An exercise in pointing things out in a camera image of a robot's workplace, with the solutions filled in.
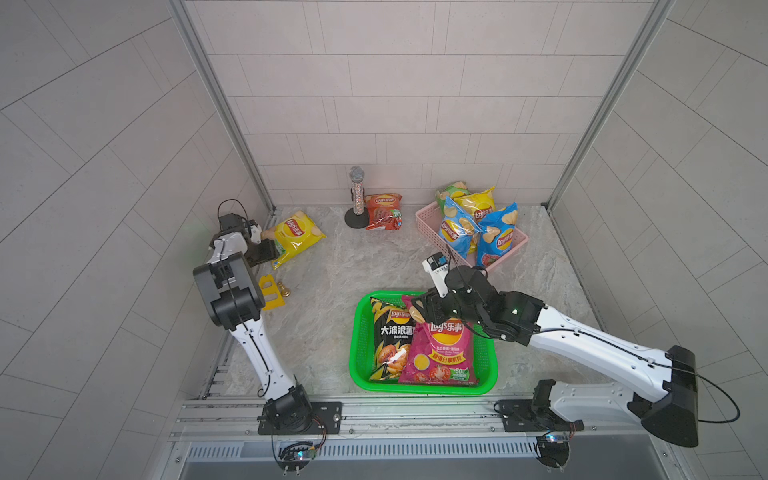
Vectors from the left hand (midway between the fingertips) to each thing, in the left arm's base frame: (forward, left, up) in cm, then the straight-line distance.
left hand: (270, 248), depth 102 cm
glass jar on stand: (+13, -29, +3) cm, 32 cm away
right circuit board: (-56, -81, -3) cm, 98 cm away
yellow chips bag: (+10, -71, +13) cm, 73 cm away
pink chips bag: (-38, -55, +10) cm, 67 cm away
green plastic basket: (-37, -35, +6) cm, 51 cm away
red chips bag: (+11, -39, +7) cm, 41 cm away
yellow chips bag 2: (+3, -10, +4) cm, 11 cm away
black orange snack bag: (-33, -43, +6) cm, 55 cm away
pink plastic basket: (+12, -56, +3) cm, 58 cm away
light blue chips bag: (-1, -63, +13) cm, 64 cm away
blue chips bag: (-5, -74, +14) cm, 75 cm away
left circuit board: (-57, -22, +1) cm, 61 cm away
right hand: (-28, -49, +18) cm, 59 cm away
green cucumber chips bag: (+17, -64, +13) cm, 68 cm away
